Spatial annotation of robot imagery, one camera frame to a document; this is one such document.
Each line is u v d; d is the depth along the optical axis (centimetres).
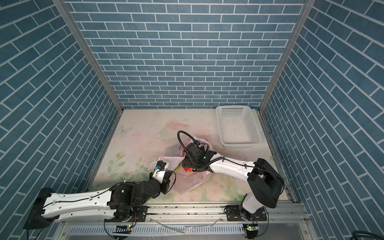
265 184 43
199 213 75
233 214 73
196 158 64
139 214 74
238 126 112
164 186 63
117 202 50
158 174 61
